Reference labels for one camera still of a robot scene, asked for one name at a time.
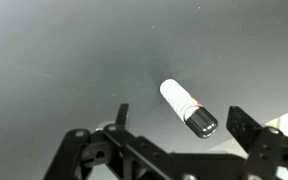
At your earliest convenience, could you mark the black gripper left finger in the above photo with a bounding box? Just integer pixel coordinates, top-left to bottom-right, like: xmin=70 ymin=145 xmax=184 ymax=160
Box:
xmin=43 ymin=103 xmax=142 ymax=180

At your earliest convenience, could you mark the white spray can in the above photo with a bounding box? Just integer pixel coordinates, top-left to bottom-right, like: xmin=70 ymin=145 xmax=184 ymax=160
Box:
xmin=159 ymin=78 xmax=204 ymax=122

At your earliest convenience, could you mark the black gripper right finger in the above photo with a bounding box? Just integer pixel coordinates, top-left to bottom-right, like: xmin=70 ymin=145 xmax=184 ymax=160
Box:
xmin=226 ymin=105 xmax=288 ymax=180

